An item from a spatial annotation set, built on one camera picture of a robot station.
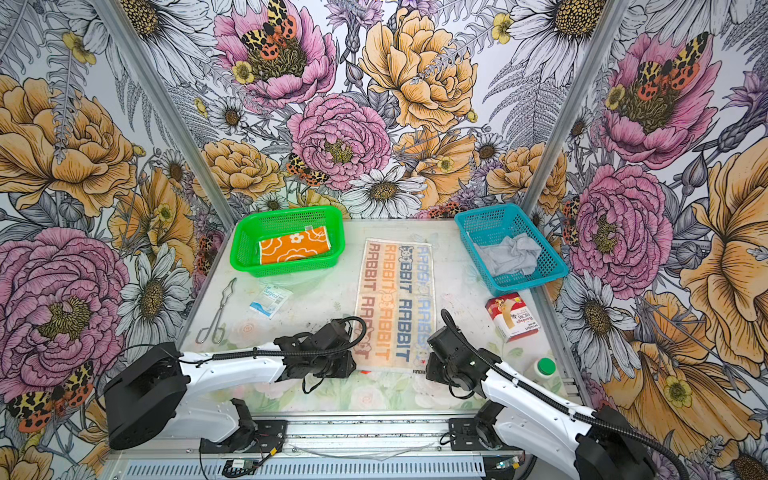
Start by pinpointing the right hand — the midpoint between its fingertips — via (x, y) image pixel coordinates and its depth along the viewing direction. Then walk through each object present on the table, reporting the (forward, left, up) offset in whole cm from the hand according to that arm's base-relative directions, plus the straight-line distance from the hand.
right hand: (434, 380), depth 82 cm
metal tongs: (+15, +64, 0) cm, 65 cm away
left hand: (+2, +23, 0) cm, 24 cm away
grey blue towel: (+26, +9, -1) cm, 27 cm away
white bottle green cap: (0, -27, +8) cm, 28 cm away
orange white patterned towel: (+48, +46, +2) cm, 67 cm away
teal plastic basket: (+56, -28, +5) cm, 63 cm away
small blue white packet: (+27, +49, +1) cm, 56 cm away
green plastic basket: (+51, +60, +9) cm, 79 cm away
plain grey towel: (+39, -31, +5) cm, 50 cm away
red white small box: (+17, -25, +3) cm, 30 cm away
